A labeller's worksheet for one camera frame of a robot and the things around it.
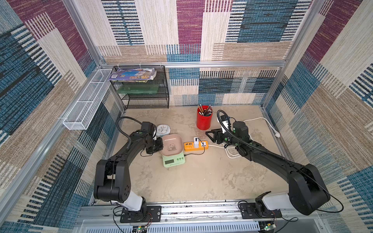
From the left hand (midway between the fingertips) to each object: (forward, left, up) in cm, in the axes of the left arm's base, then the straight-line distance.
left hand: (163, 147), depth 90 cm
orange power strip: (+3, -16, -4) cm, 17 cm away
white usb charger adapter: (+3, -20, 0) cm, 21 cm away
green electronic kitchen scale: (-8, -4, -3) cm, 9 cm away
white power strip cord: (-8, -35, +12) cm, 38 cm away
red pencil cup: (+21, -27, -3) cm, 34 cm away
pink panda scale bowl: (+2, -6, -1) cm, 6 cm away
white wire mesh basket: (+2, +37, +27) cm, 45 cm away
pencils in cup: (+20, -28, +9) cm, 36 cm away
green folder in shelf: (+42, +20, +12) cm, 48 cm away
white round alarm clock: (+16, +3, -5) cm, 17 cm away
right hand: (+2, -28, +10) cm, 30 cm away
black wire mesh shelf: (+44, +11, +5) cm, 46 cm away
